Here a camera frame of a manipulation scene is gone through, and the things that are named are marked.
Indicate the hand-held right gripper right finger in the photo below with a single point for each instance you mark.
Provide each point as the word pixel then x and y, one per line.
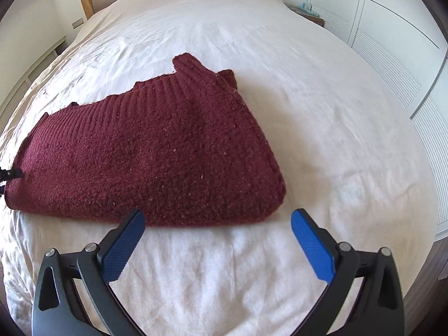
pixel 311 245

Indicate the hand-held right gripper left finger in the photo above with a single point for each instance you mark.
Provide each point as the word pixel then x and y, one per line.
pixel 124 241

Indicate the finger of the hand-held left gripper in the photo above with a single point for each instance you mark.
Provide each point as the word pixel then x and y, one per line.
pixel 10 174

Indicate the maroon knit sweater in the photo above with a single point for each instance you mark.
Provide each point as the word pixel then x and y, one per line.
pixel 140 154

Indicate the bed with white sheet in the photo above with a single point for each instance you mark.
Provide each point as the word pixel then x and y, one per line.
pixel 315 129

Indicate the white wardrobe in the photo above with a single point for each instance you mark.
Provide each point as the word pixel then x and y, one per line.
pixel 392 42

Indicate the wooden nightstand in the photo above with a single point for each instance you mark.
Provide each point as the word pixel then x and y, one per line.
pixel 313 19

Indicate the small glass item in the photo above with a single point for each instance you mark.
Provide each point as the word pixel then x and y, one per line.
pixel 305 6

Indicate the wall switch plate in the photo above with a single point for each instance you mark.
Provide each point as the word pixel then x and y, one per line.
pixel 78 23

